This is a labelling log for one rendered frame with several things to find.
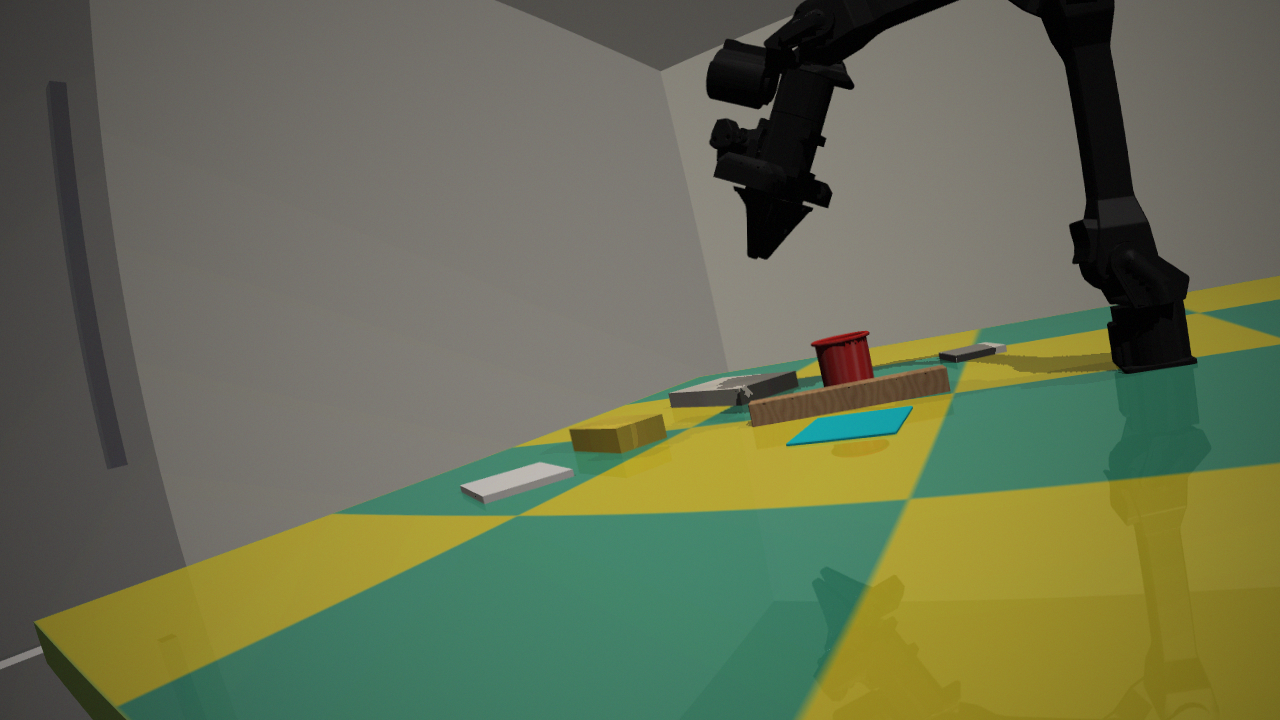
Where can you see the brown wooden bar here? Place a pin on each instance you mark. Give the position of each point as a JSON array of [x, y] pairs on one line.
[[851, 395]]

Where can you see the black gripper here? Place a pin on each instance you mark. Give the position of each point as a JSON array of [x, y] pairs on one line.
[[778, 181]]

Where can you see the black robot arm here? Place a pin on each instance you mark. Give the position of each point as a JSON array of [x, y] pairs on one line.
[[1113, 243]]

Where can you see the yellow rectangular block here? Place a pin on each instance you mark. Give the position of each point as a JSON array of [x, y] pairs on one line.
[[618, 434]]

